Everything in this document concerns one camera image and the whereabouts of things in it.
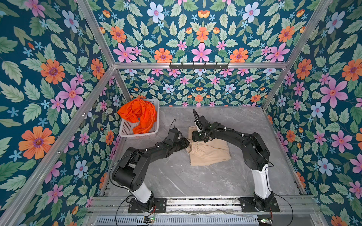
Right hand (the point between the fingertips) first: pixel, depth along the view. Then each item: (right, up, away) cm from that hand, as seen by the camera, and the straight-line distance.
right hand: (195, 136), depth 95 cm
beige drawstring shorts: (+10, -9, -6) cm, 15 cm away
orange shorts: (-41, +19, +8) cm, 46 cm away
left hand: (-3, -2, -4) cm, 6 cm away
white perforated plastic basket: (-50, +7, +6) cm, 50 cm away
